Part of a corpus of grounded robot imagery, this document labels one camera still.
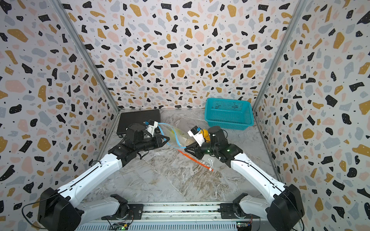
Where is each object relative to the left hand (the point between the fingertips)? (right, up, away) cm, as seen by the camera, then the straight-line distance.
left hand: (170, 138), depth 75 cm
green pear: (+4, +2, +10) cm, 11 cm away
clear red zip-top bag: (+21, -17, +15) cm, 31 cm away
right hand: (+9, -5, -3) cm, 11 cm away
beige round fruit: (+10, -4, +15) cm, 18 cm away
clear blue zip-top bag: (+3, +1, -1) cm, 3 cm away
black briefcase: (-43, +11, +42) cm, 61 cm away
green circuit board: (-24, -42, -5) cm, 49 cm away
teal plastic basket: (+46, +15, +45) cm, 66 cm away
